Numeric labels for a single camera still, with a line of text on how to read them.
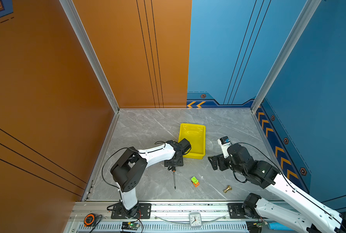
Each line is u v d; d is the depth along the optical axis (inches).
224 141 24.5
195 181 31.8
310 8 27.5
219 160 24.9
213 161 25.2
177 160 29.8
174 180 33.3
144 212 29.1
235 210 28.5
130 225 27.8
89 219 27.2
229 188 31.1
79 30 30.3
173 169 34.2
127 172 18.7
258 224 27.4
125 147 19.3
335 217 15.5
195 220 27.4
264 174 18.8
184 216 28.6
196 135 40.5
